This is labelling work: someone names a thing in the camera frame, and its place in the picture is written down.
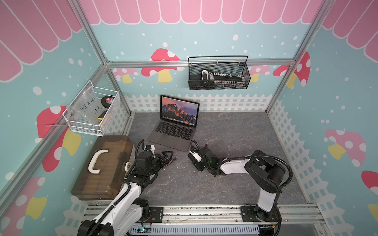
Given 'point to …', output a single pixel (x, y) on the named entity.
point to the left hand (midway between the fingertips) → (170, 158)
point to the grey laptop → (178, 119)
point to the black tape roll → (107, 100)
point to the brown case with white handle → (102, 166)
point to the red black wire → (175, 158)
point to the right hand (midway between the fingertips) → (195, 158)
